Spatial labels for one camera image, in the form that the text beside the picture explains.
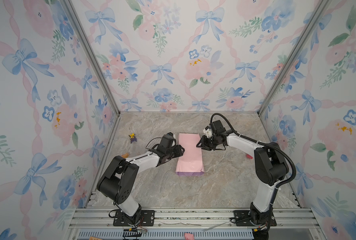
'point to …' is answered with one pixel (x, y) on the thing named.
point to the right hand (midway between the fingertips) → (197, 145)
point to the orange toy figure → (125, 155)
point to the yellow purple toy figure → (133, 138)
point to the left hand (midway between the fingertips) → (183, 149)
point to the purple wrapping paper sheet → (191, 162)
